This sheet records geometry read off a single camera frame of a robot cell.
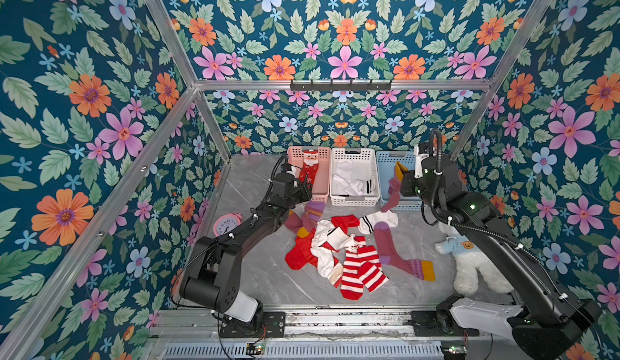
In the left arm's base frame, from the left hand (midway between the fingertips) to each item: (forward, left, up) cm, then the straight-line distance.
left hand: (311, 183), depth 89 cm
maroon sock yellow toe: (-11, +5, -12) cm, 17 cm away
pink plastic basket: (+10, -4, -16) cm, 19 cm away
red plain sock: (-21, +6, -15) cm, 27 cm away
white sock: (+11, -13, -16) cm, 24 cm away
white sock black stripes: (+9, -26, -16) cm, 31 cm away
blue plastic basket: (+21, -36, -15) cm, 44 cm away
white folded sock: (-9, -21, -17) cm, 29 cm away
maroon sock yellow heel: (-23, -27, -17) cm, 39 cm away
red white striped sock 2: (-29, -19, -15) cm, 38 cm away
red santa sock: (+22, +1, -16) cm, 27 cm away
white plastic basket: (+15, -19, -16) cm, 29 cm away
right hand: (-10, -31, +16) cm, 36 cm away
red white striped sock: (-33, -12, -17) cm, 39 cm away
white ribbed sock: (-25, -4, -15) cm, 30 cm away
